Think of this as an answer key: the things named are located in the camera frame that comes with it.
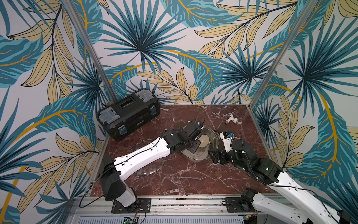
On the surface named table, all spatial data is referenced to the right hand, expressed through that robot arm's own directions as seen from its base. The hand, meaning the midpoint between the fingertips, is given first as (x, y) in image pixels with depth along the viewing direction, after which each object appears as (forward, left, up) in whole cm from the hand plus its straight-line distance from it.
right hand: (215, 148), depth 71 cm
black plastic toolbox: (+35, +47, -5) cm, 58 cm away
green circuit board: (-28, +45, -24) cm, 58 cm away
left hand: (+3, +10, -2) cm, 11 cm away
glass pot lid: (-1, +35, -22) cm, 41 cm away
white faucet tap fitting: (+33, -25, -19) cm, 46 cm away
